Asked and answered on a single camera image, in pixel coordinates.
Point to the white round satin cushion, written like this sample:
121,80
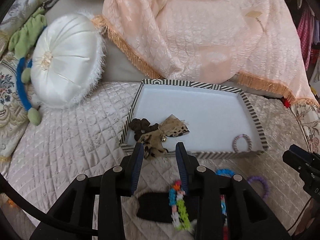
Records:
67,61

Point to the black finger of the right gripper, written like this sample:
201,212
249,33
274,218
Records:
307,165

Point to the leopard print bow scrunchie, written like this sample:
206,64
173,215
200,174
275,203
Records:
169,128

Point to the peach fringed bedspread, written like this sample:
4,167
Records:
211,41

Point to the striped white jewelry tray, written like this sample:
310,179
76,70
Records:
221,120

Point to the dark brown scrunchie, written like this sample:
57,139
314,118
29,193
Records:
141,127

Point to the green and blue plush toy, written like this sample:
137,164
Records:
21,42

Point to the black scrunchie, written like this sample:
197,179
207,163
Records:
154,206

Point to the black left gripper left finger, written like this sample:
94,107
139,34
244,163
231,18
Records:
133,168

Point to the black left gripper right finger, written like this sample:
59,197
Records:
184,166

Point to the floral embroidered pillow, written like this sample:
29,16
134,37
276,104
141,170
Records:
13,115

